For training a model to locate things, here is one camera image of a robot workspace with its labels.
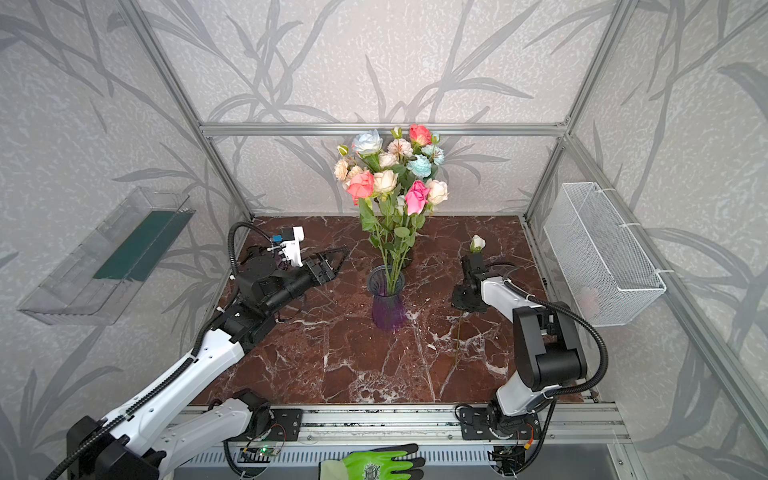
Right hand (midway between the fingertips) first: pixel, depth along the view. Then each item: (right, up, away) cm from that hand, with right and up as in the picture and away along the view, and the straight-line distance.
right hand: (459, 301), depth 95 cm
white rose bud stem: (+9, +18, +13) cm, 24 cm away
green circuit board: (-54, -33, -23) cm, 67 cm away
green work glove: (-25, -32, -27) cm, 49 cm away
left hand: (-32, +16, -26) cm, 44 cm away
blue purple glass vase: (-22, 0, -12) cm, 26 cm away
